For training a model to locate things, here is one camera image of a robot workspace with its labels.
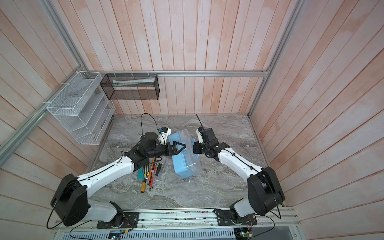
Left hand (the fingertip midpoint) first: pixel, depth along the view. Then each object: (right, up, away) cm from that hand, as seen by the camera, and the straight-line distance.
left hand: (181, 149), depth 77 cm
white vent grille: (-8, -40, -7) cm, 41 cm away
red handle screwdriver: (-18, -19, +9) cm, 28 cm away
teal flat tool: (-25, -17, +11) cm, 32 cm away
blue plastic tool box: (+3, -7, 0) cm, 8 cm away
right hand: (+7, +1, +11) cm, 13 cm away
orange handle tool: (-19, -18, +10) cm, 28 cm away
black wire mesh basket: (-37, +41, +28) cm, 62 cm away
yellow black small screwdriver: (-14, -13, +13) cm, 23 cm away
